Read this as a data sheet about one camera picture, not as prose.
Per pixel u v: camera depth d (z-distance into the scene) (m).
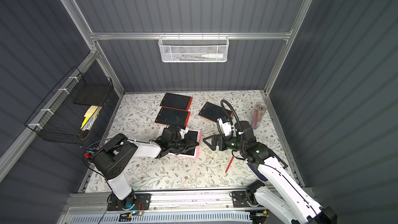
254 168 0.53
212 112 1.10
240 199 0.74
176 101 1.16
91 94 0.81
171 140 0.75
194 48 1.24
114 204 0.72
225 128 0.66
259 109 0.87
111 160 0.48
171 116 1.06
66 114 0.72
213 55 0.90
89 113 0.75
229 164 0.85
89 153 0.77
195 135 0.96
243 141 0.55
